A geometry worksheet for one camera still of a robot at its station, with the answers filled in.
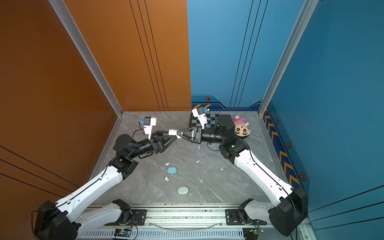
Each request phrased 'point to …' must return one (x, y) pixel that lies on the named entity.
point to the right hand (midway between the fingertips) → (179, 135)
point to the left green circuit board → (125, 232)
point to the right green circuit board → (256, 230)
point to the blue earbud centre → (199, 146)
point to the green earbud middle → (197, 161)
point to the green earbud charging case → (183, 190)
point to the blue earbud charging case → (172, 170)
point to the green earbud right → (222, 169)
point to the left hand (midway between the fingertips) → (176, 136)
